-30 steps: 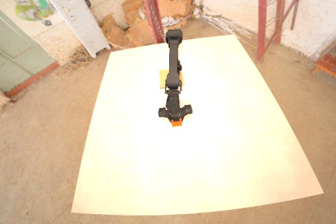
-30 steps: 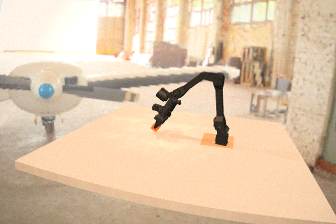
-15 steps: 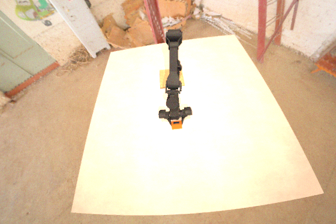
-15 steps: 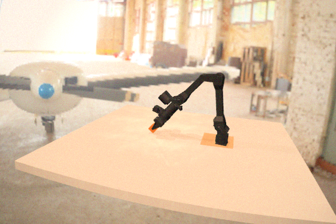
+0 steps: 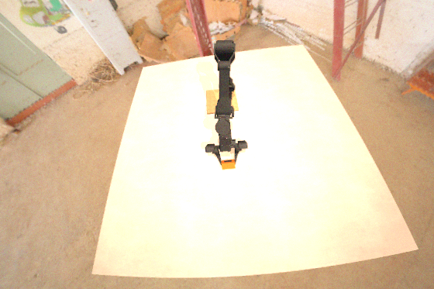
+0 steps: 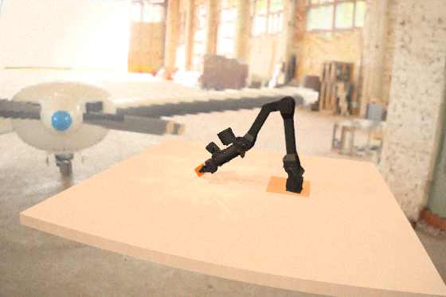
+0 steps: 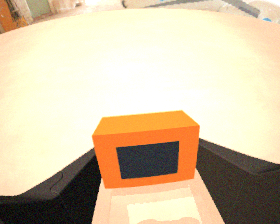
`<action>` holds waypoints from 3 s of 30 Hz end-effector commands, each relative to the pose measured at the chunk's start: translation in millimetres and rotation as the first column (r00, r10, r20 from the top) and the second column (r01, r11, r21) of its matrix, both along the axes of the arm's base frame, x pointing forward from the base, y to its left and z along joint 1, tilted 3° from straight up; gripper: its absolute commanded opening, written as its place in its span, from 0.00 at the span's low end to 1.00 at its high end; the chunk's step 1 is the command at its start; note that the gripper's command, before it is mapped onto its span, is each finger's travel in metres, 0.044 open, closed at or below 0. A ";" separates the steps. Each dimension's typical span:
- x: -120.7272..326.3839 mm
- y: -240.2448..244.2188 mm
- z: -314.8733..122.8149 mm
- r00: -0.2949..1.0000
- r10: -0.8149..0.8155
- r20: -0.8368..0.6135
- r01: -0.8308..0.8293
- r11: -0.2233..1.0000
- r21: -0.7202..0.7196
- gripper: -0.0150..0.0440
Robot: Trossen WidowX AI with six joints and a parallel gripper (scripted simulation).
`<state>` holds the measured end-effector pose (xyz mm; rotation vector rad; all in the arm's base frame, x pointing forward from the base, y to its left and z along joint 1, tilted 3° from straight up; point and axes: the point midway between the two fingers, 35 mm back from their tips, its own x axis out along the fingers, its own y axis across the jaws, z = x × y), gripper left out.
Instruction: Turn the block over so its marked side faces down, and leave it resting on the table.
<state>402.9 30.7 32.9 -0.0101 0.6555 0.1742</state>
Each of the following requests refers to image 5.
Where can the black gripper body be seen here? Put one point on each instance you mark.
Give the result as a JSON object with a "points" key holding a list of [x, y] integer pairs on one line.
{"points": [[211, 148]]}

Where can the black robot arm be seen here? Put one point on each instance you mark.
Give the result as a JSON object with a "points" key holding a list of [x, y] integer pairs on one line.
{"points": [[224, 54]]}

